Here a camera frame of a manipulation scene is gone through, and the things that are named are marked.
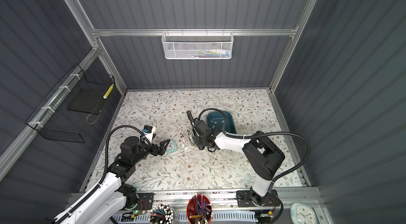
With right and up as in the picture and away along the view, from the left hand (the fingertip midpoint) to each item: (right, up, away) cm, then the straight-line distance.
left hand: (161, 137), depth 81 cm
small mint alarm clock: (+4, -7, +8) cm, 11 cm away
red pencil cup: (+20, -26, -17) cm, 37 cm away
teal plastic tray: (+29, +7, +20) cm, 36 cm away
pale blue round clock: (+65, -31, -13) cm, 73 cm away
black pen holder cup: (+7, -24, -22) cm, 34 cm away
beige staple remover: (+13, 0, +12) cm, 18 cm away
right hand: (+19, -2, +10) cm, 22 cm away
